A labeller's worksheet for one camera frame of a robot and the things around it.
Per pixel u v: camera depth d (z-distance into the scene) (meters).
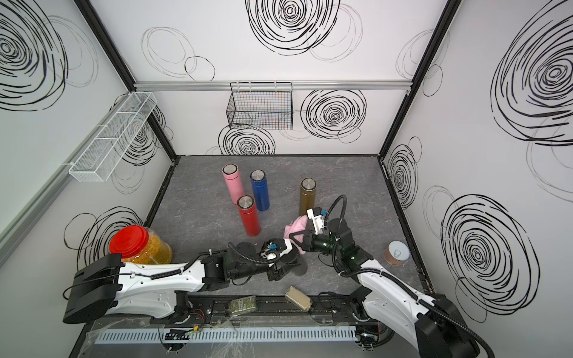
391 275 0.52
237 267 0.55
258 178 0.85
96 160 0.72
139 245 0.69
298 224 0.75
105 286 0.41
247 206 0.76
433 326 0.40
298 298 0.73
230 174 0.86
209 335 0.77
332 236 0.64
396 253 0.81
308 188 0.81
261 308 0.75
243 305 0.72
